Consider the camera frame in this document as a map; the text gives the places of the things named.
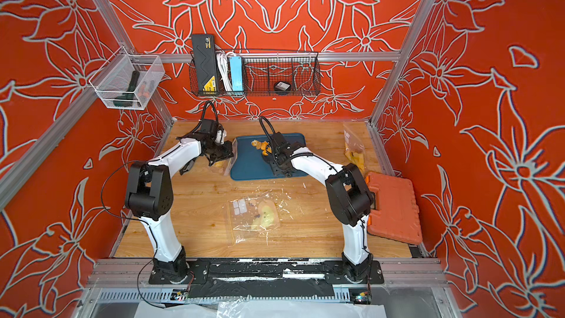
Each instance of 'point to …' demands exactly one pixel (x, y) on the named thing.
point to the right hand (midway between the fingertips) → (274, 166)
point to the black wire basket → (274, 73)
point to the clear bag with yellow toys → (251, 220)
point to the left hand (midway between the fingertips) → (234, 152)
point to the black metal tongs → (268, 149)
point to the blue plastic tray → (248, 163)
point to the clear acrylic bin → (128, 82)
